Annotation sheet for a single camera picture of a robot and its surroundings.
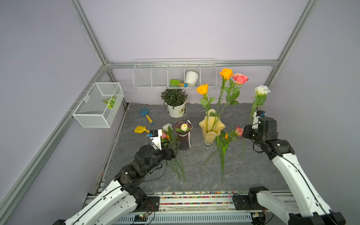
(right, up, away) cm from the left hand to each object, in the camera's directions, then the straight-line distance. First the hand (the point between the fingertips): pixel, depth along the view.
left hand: (176, 143), depth 68 cm
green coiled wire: (-39, +22, +13) cm, 46 cm away
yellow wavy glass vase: (+21, +7, +20) cm, 29 cm away
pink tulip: (-1, -18, +19) cm, 26 cm away
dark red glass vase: (+4, -2, +18) cm, 19 cm away
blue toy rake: (-29, +17, +48) cm, 59 cm away
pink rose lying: (+38, +1, +31) cm, 49 cm away
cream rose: (+24, +18, +44) cm, 53 cm away
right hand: (+38, +8, +9) cm, 40 cm away
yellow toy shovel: (-30, +4, +35) cm, 46 cm away
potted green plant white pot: (-3, +25, +33) cm, 42 cm away
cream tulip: (+4, +7, +1) cm, 8 cm away
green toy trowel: (-4, +38, +33) cm, 50 cm away
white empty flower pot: (+9, +39, +24) cm, 47 cm away
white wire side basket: (-47, +20, +15) cm, 53 cm away
